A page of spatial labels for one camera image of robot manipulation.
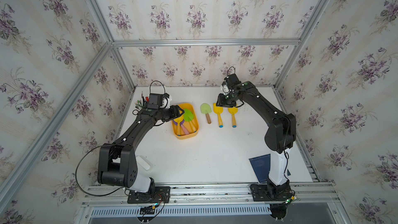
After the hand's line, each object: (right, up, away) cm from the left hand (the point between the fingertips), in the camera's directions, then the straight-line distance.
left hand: (181, 113), depth 86 cm
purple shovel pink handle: (0, -10, +10) cm, 14 cm away
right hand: (+23, +5, +5) cm, 24 cm away
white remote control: (-22, -25, -4) cm, 34 cm away
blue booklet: (+44, -28, -4) cm, 52 cm away
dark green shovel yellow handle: (+3, -3, +16) cm, 17 cm away
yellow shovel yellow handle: (+24, +1, +19) cm, 31 cm away
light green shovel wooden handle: (+15, +1, +22) cm, 27 cm away
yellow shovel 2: (-4, -6, +13) cm, 15 cm away
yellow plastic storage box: (+2, -10, +11) cm, 15 cm away
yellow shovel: (+33, 0, +19) cm, 38 cm away
